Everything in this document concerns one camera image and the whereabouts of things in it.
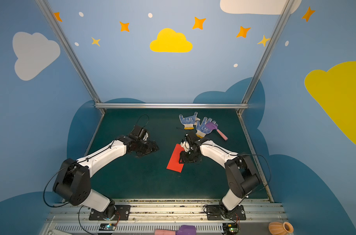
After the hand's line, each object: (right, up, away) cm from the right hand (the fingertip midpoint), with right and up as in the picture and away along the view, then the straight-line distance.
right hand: (183, 160), depth 88 cm
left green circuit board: (-38, -29, -16) cm, 51 cm away
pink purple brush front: (-1, -28, -20) cm, 35 cm away
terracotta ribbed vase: (+42, -24, -24) cm, 54 cm away
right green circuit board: (+23, -30, -17) cm, 41 cm away
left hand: (-17, +6, -1) cm, 18 cm away
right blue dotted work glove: (+15, +18, +22) cm, 32 cm away
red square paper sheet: (-6, -4, +5) cm, 9 cm away
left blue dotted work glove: (+5, +23, +26) cm, 36 cm away
